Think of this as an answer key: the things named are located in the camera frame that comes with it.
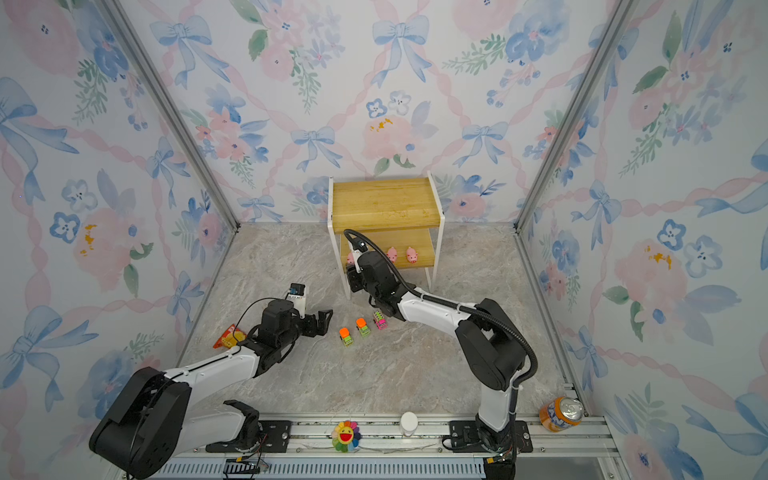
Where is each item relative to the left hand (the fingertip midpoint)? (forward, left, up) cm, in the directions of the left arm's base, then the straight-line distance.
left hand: (319, 307), depth 89 cm
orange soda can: (-29, -60, +3) cm, 67 cm away
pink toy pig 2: (+10, -9, +11) cm, 17 cm away
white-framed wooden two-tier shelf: (+13, -24, +25) cm, 37 cm away
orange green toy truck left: (-6, -8, -6) cm, 11 cm away
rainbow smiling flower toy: (-32, -10, -6) cm, 34 cm away
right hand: (+11, -10, +9) cm, 17 cm away
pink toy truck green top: (-1, -18, -6) cm, 19 cm away
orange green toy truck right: (-4, -13, -5) cm, 14 cm away
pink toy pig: (+12, -27, +11) cm, 31 cm away
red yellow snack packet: (-8, +27, -5) cm, 28 cm away
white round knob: (-30, -26, -1) cm, 40 cm away
